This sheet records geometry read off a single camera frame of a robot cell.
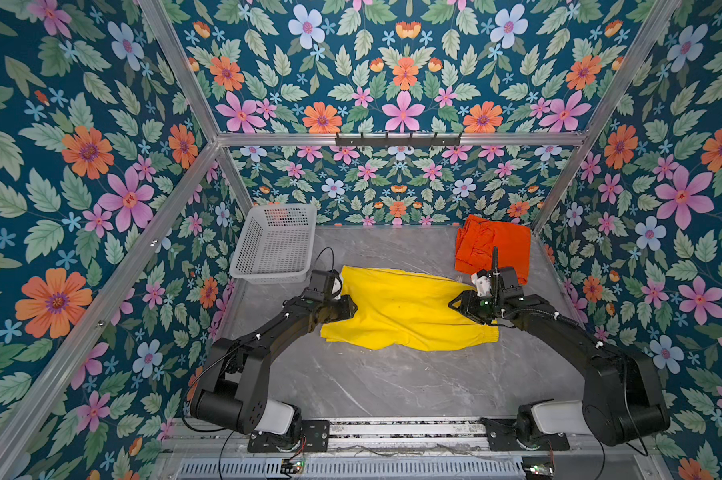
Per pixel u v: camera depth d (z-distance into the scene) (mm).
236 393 431
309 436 736
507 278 691
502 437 732
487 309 736
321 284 705
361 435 750
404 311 954
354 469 766
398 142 930
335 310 795
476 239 1137
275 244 1147
